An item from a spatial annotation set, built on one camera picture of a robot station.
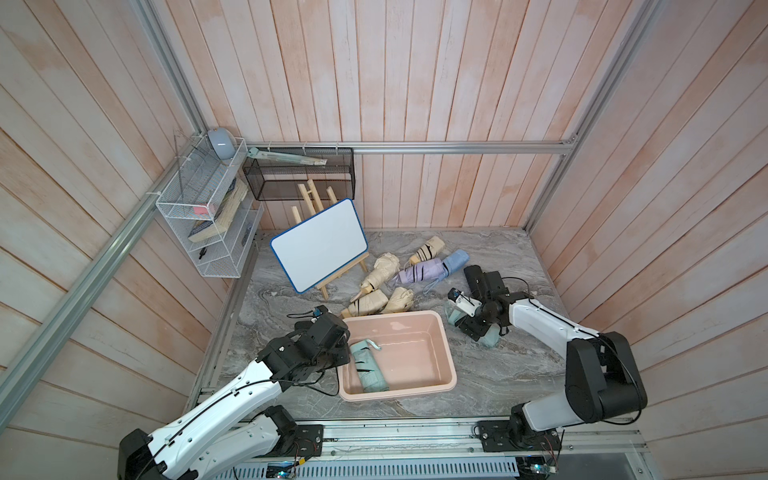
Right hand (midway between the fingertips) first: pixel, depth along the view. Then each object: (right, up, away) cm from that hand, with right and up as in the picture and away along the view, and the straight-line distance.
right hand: (473, 314), depth 93 cm
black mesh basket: (-65, +46, +13) cm, 81 cm away
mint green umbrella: (-32, -15, -13) cm, 38 cm away
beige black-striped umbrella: (-33, +3, +2) cm, 33 cm away
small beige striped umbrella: (-11, +21, +17) cm, 29 cm away
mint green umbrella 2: (+2, -4, -11) cm, 12 cm away
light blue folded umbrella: (-1, +18, +15) cm, 23 cm away
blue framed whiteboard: (-54, +21, +11) cm, 59 cm away
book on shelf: (-77, +26, -13) cm, 82 cm away
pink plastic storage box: (-19, -12, -5) cm, 23 cm away
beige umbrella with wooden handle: (-28, +15, +9) cm, 33 cm away
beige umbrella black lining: (-23, +4, +2) cm, 24 cm away
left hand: (-39, -7, -17) cm, 43 cm away
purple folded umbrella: (-15, +13, +8) cm, 21 cm away
